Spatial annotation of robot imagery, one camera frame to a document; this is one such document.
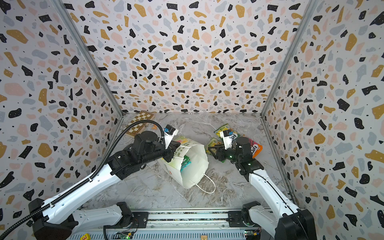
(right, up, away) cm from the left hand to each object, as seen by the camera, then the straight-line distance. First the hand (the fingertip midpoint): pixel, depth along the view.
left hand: (179, 141), depth 67 cm
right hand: (+14, -3, +10) cm, 17 cm away
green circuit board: (-27, -45, +3) cm, 52 cm away
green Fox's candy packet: (+26, +5, +43) cm, 50 cm away
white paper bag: (+3, -16, +20) cm, 26 cm away
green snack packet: (+17, -4, +35) cm, 39 cm away
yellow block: (-43, -43, +1) cm, 61 cm away
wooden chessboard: (-37, +6, +42) cm, 57 cm away
